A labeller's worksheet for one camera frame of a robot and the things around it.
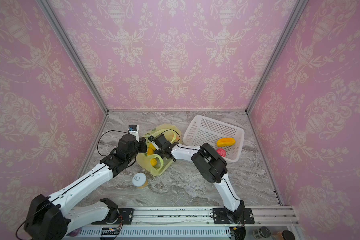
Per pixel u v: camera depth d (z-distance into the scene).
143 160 0.85
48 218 0.39
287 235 0.61
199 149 0.57
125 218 0.73
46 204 0.42
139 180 0.81
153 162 0.87
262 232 0.62
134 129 0.70
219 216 0.73
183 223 0.73
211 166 0.53
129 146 0.61
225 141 0.99
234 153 0.87
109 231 0.73
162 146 0.76
